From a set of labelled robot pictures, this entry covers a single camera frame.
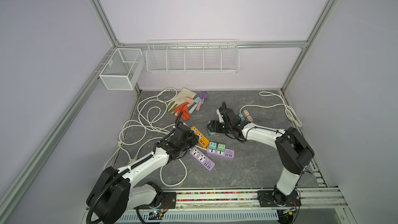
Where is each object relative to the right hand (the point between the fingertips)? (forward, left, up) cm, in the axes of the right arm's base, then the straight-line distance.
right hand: (212, 127), depth 91 cm
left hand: (-9, +7, +2) cm, 12 cm away
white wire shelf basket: (+39, +12, +23) cm, 47 cm away
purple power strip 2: (-14, -9, -6) cm, 17 cm away
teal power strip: (+11, -20, -5) cm, 23 cm away
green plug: (-12, -5, -1) cm, 13 cm away
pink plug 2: (+7, -24, -1) cm, 25 cm away
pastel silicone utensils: (+25, +8, -5) cm, 27 cm away
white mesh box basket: (+34, +59, +15) cm, 70 cm away
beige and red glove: (+24, +22, -6) cm, 33 cm away
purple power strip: (-17, +6, -5) cm, 19 cm away
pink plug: (+11, -22, -1) cm, 25 cm away
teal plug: (-11, 0, -1) cm, 11 cm away
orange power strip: (-7, +5, -5) cm, 10 cm away
